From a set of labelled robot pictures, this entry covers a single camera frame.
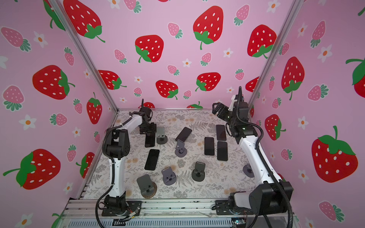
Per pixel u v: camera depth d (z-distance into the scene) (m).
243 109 0.55
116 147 0.62
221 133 1.00
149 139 1.01
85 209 0.76
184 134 1.05
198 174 0.82
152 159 0.93
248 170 0.87
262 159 0.45
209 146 0.98
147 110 0.89
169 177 0.80
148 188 0.75
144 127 0.90
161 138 1.00
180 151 0.91
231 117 0.63
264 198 0.39
